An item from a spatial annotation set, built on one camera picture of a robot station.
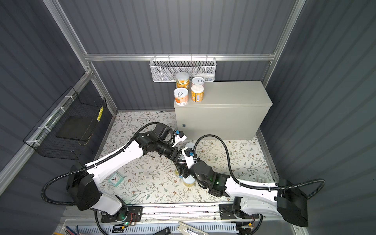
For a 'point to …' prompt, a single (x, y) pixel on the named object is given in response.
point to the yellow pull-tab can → (189, 181)
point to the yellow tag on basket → (100, 114)
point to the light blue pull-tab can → (190, 145)
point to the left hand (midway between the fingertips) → (185, 158)
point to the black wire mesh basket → (67, 126)
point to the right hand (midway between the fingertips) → (181, 159)
